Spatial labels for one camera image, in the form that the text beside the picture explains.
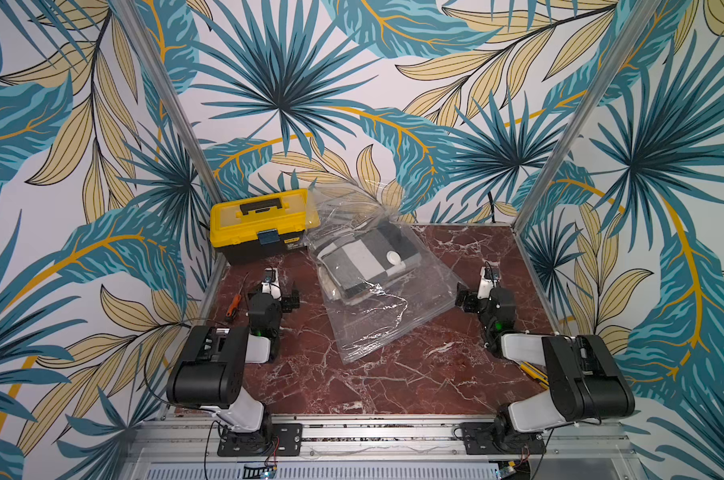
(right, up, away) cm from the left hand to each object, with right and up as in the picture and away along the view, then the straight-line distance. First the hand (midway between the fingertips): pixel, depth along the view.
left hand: (278, 284), depth 92 cm
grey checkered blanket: (+25, +8, +7) cm, 27 cm away
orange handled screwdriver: (-14, -6, +2) cm, 16 cm away
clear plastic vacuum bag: (+28, -11, +1) cm, 30 cm away
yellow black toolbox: (-10, +18, +5) cm, 21 cm away
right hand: (+62, 0, +1) cm, 62 cm away
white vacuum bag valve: (+36, +8, +6) cm, 38 cm away
